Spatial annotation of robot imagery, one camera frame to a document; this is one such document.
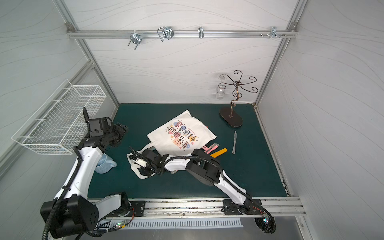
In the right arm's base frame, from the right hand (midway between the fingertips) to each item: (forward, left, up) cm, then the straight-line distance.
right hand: (141, 165), depth 88 cm
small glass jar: (+45, -48, +19) cm, 69 cm away
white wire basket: (+4, +31, +33) cm, 45 cm away
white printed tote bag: (+21, -21, +1) cm, 30 cm away
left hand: (+11, +6, +20) cm, 24 cm away
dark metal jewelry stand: (+41, -53, +2) cm, 67 cm away
